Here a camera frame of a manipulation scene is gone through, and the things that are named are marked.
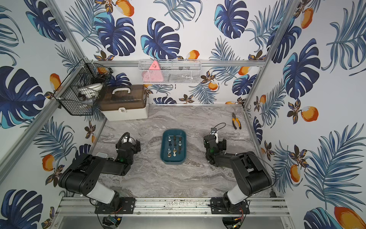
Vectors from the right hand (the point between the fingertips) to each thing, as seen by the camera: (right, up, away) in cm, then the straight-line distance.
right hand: (217, 138), depth 94 cm
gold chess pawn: (-29, -7, -1) cm, 30 cm away
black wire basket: (-86, +28, -7) cm, 91 cm away
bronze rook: (-29, -1, +6) cm, 30 cm away
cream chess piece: (-29, -10, -2) cm, 30 cm away
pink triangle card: (-41, +41, -4) cm, 58 cm away
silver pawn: (-33, -1, +6) cm, 33 cm away
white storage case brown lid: (-63, +25, +3) cm, 68 cm away
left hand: (-58, 0, -2) cm, 59 cm away
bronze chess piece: (-25, -1, +5) cm, 26 cm away
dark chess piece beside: (-32, -4, +3) cm, 33 cm away
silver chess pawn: (-32, -8, -1) cm, 33 cm away
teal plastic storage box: (-29, -6, +4) cm, 30 cm away
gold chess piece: (-32, -10, -3) cm, 34 cm away
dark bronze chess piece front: (-29, -4, +3) cm, 29 cm away
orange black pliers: (+17, +13, +18) cm, 28 cm away
